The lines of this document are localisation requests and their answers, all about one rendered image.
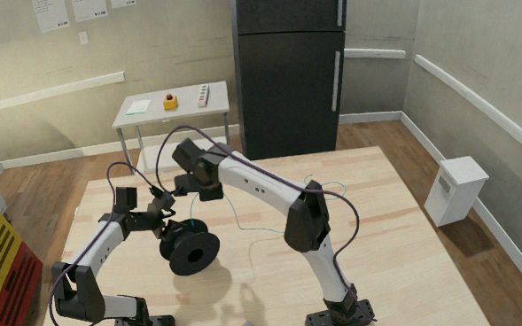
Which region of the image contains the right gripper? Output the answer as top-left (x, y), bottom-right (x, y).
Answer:
top-left (173, 174), bottom-right (224, 202)

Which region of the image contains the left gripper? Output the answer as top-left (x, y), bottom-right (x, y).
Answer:
top-left (137, 188), bottom-right (187, 241)

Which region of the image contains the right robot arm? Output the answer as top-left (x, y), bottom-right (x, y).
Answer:
top-left (171, 137), bottom-right (370, 326)

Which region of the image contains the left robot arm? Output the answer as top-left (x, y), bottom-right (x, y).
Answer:
top-left (51, 187), bottom-right (175, 326)

